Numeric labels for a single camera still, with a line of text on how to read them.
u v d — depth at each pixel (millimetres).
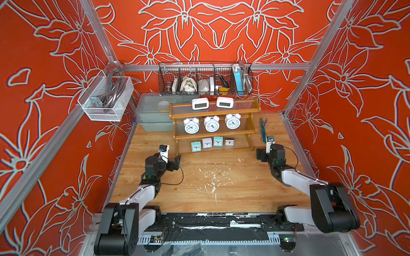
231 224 743
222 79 949
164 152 747
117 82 707
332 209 421
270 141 783
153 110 973
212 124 858
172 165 777
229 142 973
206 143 958
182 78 971
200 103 801
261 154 832
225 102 799
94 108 712
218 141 976
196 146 948
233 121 876
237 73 825
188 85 899
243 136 1066
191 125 854
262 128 1102
